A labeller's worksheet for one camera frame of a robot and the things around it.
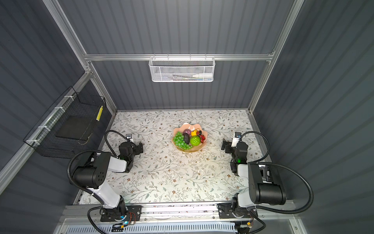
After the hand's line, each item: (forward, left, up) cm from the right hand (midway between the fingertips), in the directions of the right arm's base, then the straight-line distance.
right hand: (233, 140), depth 92 cm
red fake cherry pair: (+7, +22, -2) cm, 23 cm away
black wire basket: (-7, +90, +22) cm, 93 cm away
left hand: (+1, +67, -4) cm, 67 cm away
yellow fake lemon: (+7, +25, -2) cm, 27 cm away
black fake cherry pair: (+9, +21, -3) cm, 23 cm away
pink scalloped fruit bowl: (+14, +26, -5) cm, 30 cm away
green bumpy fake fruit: (+1, +24, -1) cm, 24 cm away
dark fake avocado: (+3, +30, -1) cm, 30 cm away
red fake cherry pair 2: (+3, +20, -3) cm, 20 cm away
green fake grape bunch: (0, +35, +1) cm, 35 cm away
